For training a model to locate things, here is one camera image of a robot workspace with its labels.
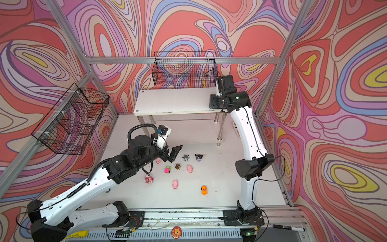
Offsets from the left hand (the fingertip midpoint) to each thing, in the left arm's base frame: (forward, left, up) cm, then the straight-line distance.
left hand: (176, 141), depth 67 cm
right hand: (+20, -20, +4) cm, 28 cm away
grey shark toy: (+6, -3, -26) cm, 27 cm away
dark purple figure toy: (+6, -11, -25) cm, 27 cm away
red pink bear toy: (-7, +17, -26) cm, 32 cm away
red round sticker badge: (-31, 0, -30) cm, 43 cm away
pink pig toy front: (-9, +3, -28) cm, 30 cm away
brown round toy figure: (+1, +2, -27) cm, 27 cm away
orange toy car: (-12, -13, -28) cm, 34 cm away
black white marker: (-30, -56, -29) cm, 70 cm away
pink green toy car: (0, +8, -28) cm, 29 cm away
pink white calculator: (+32, -38, -26) cm, 56 cm away
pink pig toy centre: (0, -6, -28) cm, 29 cm away
